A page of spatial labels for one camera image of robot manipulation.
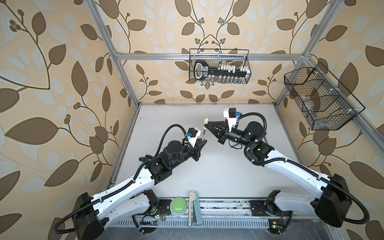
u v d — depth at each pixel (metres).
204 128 0.63
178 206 0.74
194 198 0.74
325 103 0.73
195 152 0.60
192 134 0.58
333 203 0.38
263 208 0.72
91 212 0.40
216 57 0.90
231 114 0.56
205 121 0.62
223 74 0.84
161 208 0.74
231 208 0.76
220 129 0.59
